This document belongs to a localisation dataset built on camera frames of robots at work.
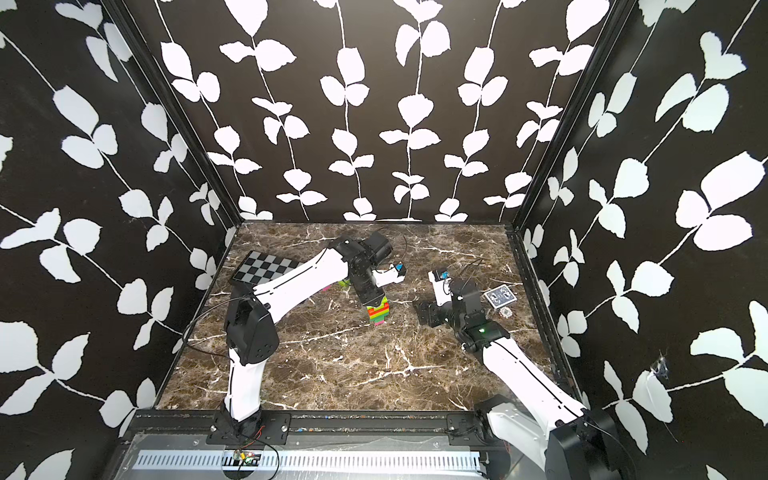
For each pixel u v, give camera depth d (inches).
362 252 24.6
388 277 30.2
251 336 19.3
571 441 15.4
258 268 40.9
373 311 33.7
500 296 38.6
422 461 27.6
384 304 33.1
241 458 27.8
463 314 24.5
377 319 35.5
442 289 27.6
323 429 29.6
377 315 34.6
